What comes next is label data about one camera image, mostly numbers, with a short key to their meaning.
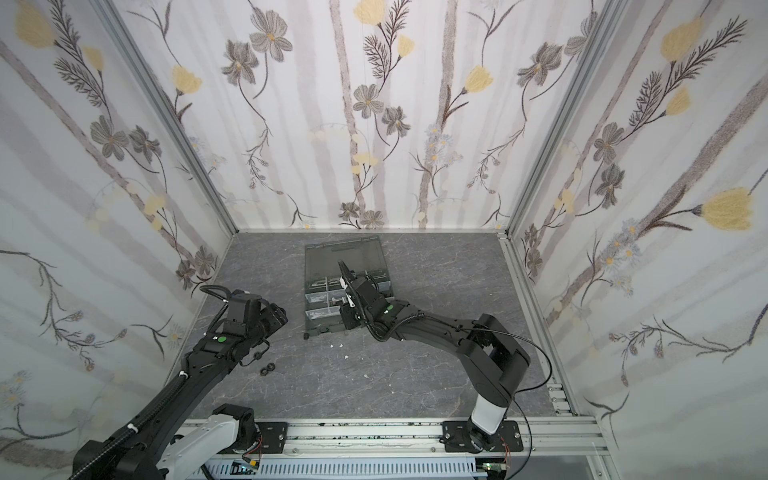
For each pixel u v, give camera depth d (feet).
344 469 2.30
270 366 2.81
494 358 1.58
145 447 1.33
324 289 3.23
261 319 2.28
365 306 2.13
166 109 2.77
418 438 2.47
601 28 2.32
